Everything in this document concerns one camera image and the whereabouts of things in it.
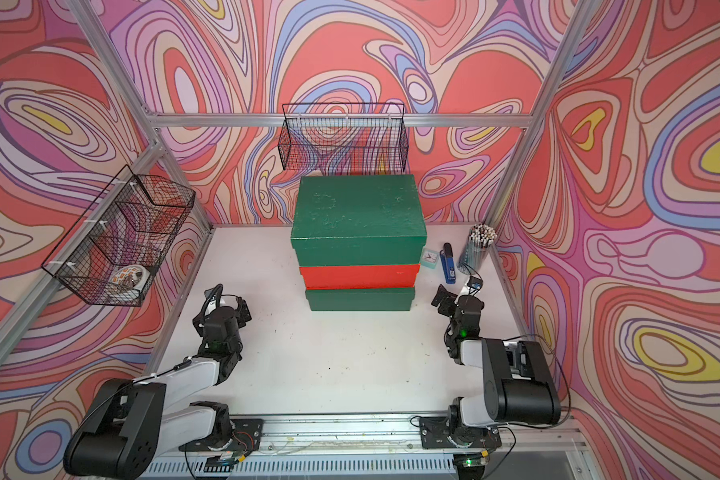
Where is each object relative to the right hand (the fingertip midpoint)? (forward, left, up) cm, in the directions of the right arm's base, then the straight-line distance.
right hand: (453, 295), depth 93 cm
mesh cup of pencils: (+13, -9, +7) cm, 17 cm away
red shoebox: (0, +29, +12) cm, 31 cm away
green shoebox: (+7, +29, +28) cm, 41 cm away
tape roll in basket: (-4, +87, +22) cm, 89 cm away
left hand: (-3, +70, +4) cm, 70 cm away
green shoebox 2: (-1, +29, +2) cm, 29 cm away
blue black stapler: (+15, -2, -3) cm, 16 cm away
